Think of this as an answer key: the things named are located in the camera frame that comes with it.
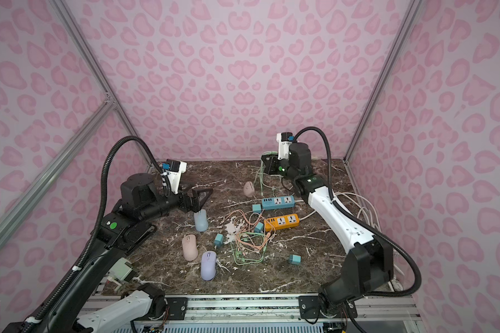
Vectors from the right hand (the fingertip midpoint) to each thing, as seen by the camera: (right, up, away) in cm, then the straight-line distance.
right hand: (262, 158), depth 77 cm
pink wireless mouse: (-6, -12, +19) cm, 23 cm away
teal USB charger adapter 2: (+13, -39, +4) cm, 41 cm away
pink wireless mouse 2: (-29, -37, +9) cm, 48 cm away
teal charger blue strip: (-2, -22, +22) cm, 31 cm away
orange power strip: (+9, -27, +16) cm, 33 cm away
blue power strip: (+8, -19, +22) cm, 30 cm away
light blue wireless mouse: (-27, -27, +17) cm, 42 cm away
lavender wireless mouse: (-21, -43, +4) cm, 48 cm away
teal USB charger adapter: (-1, -29, +13) cm, 32 cm away
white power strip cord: (+51, -17, +27) cm, 61 cm away
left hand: (-18, -10, -12) cm, 24 cm away
